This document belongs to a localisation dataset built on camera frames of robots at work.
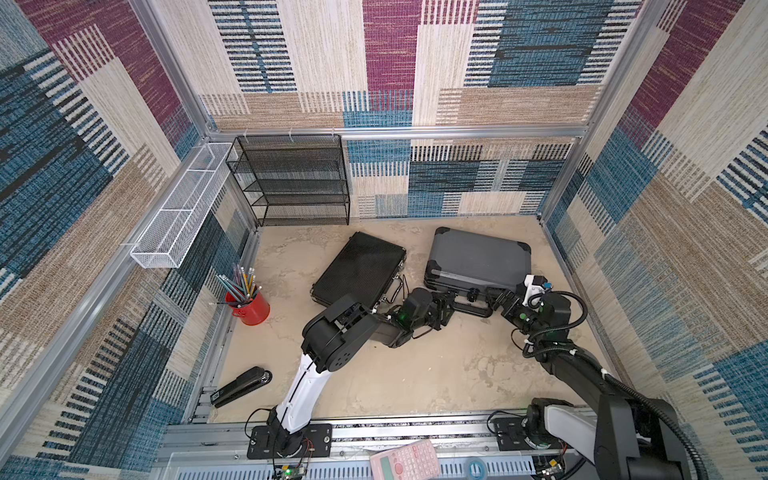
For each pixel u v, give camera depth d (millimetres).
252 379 797
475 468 701
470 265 939
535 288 792
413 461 699
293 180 1097
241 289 889
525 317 753
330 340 555
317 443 732
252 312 942
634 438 412
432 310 781
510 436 730
